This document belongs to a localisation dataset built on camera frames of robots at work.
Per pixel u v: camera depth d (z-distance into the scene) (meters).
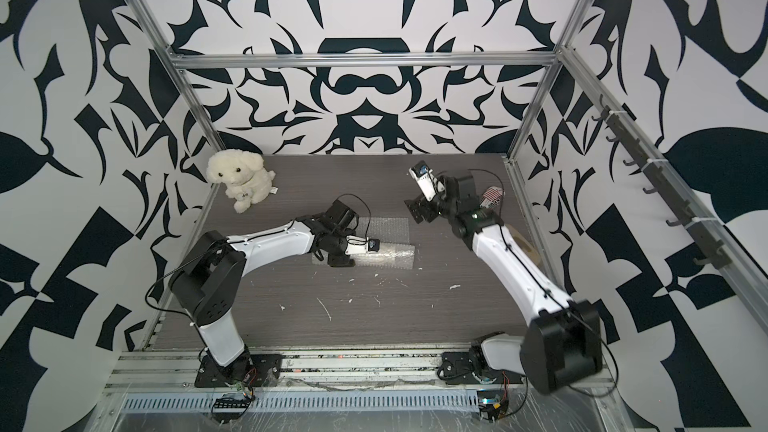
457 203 0.61
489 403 0.71
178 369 0.76
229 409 0.73
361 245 0.79
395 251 0.87
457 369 0.74
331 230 0.71
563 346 0.40
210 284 0.47
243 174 0.94
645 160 0.59
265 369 0.74
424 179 0.69
